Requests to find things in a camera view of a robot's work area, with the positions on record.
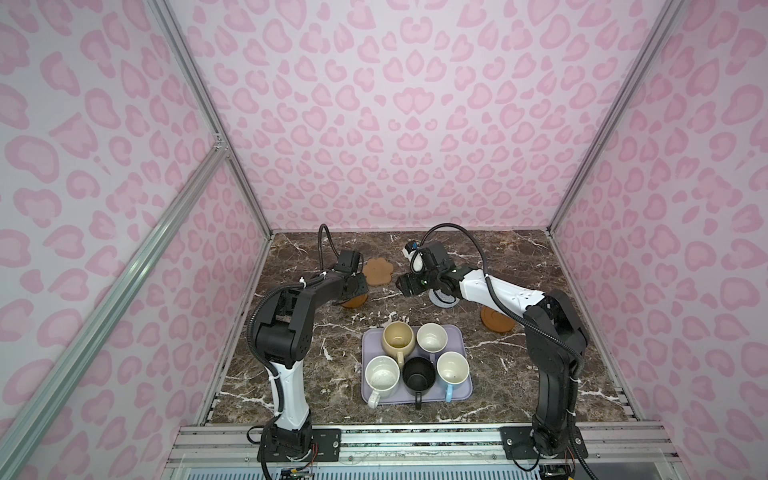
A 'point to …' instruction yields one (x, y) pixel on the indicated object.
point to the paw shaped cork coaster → (378, 271)
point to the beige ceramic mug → (398, 339)
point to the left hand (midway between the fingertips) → (360, 281)
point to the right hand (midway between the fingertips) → (409, 275)
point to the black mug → (419, 377)
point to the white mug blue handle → (452, 370)
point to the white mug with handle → (382, 375)
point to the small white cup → (431, 337)
